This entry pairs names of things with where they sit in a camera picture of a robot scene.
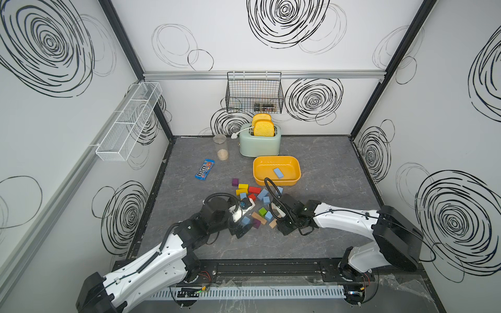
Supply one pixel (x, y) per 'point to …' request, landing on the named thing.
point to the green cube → (263, 212)
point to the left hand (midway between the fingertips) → (248, 211)
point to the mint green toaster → (251, 145)
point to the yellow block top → (243, 186)
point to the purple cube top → (235, 182)
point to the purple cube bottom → (256, 223)
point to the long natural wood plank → (273, 223)
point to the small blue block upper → (242, 195)
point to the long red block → (254, 190)
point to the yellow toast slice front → (264, 128)
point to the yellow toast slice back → (259, 117)
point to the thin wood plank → (258, 218)
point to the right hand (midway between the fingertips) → (281, 226)
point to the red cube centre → (252, 197)
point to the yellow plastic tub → (284, 170)
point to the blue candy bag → (205, 169)
